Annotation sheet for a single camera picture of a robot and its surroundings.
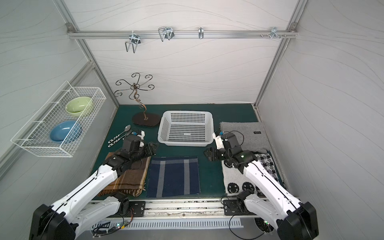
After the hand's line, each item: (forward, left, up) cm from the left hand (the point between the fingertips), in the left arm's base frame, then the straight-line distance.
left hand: (155, 147), depth 81 cm
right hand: (-2, -30, 0) cm, 30 cm away
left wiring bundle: (-34, +10, -11) cm, 38 cm away
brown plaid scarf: (-15, +13, -11) cm, 23 cm away
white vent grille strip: (-33, -10, -14) cm, 37 cm away
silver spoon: (+21, +27, -12) cm, 37 cm away
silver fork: (+17, +27, -14) cm, 35 cm away
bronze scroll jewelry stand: (+30, +19, -12) cm, 38 cm away
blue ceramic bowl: (-3, +36, +18) cm, 40 cm away
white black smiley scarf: (-15, -43, -10) cm, 47 cm away
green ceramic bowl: (+11, +37, +20) cm, 44 cm away
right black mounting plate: (-26, -41, -13) cm, 50 cm away
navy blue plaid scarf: (-12, -10, -11) cm, 19 cm away
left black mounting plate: (-27, +5, -13) cm, 31 cm away
